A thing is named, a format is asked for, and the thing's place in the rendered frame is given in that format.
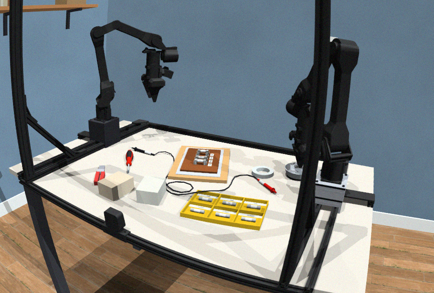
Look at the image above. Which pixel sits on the white rectangular block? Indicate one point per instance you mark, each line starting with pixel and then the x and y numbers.
pixel 151 190

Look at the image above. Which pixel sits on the red-handled pliers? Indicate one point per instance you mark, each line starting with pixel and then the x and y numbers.
pixel 100 173

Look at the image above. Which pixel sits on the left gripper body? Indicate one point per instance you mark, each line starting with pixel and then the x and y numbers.
pixel 152 71

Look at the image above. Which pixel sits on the yellow tray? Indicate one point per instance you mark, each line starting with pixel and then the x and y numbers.
pixel 236 212

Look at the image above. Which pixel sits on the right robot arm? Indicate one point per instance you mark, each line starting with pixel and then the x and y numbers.
pixel 344 58

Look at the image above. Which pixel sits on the beige block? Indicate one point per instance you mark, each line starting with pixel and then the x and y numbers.
pixel 115 185

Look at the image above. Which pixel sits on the red and black screwdriver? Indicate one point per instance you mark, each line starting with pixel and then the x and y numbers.
pixel 129 158

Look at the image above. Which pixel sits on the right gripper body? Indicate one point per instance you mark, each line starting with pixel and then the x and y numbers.
pixel 300 137

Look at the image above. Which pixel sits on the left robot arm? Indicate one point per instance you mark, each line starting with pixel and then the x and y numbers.
pixel 103 110

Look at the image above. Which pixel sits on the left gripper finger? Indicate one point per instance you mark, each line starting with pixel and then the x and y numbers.
pixel 154 92
pixel 146 88

